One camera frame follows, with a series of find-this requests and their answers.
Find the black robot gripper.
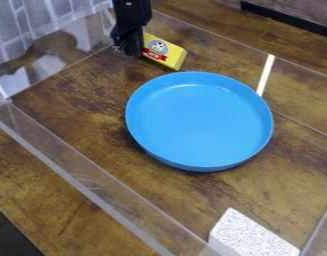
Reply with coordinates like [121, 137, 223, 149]
[110, 0, 152, 57]

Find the white speckled foam block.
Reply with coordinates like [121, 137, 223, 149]
[208, 208, 300, 256]

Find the round blue tray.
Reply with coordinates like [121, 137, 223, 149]
[125, 71, 273, 173]

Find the yellow block with label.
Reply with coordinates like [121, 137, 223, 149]
[143, 33, 187, 71]

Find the clear acrylic enclosure wall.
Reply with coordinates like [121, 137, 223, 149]
[0, 0, 327, 256]

